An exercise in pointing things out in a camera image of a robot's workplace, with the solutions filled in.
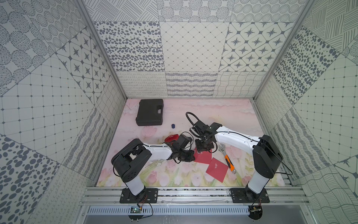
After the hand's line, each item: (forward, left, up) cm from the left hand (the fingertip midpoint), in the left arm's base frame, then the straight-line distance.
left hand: (199, 162), depth 84 cm
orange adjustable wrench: (+10, -16, -1) cm, 19 cm away
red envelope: (+4, -4, -2) cm, 6 cm away
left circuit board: (-24, +34, -4) cm, 42 cm away
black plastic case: (+35, +36, +5) cm, 50 cm away
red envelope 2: (-3, -11, -3) cm, 12 cm away
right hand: (+6, -1, +3) cm, 7 cm away
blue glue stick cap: (+27, +18, 0) cm, 32 cm away
